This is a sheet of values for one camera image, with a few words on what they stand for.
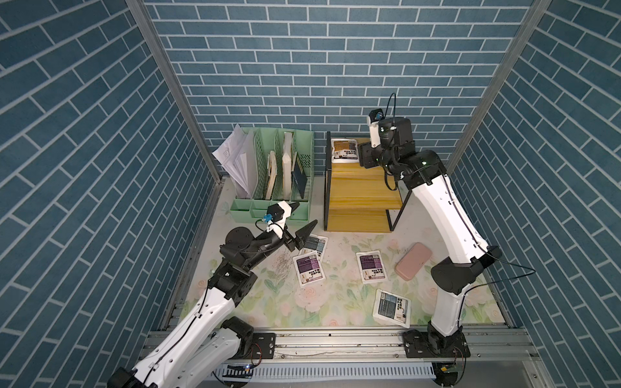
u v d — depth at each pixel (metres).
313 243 0.96
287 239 0.57
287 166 0.93
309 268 0.89
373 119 0.60
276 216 0.53
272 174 0.94
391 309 0.80
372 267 0.91
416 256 0.94
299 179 1.05
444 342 0.63
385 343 0.76
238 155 0.88
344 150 0.79
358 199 0.87
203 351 0.55
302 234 0.61
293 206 0.65
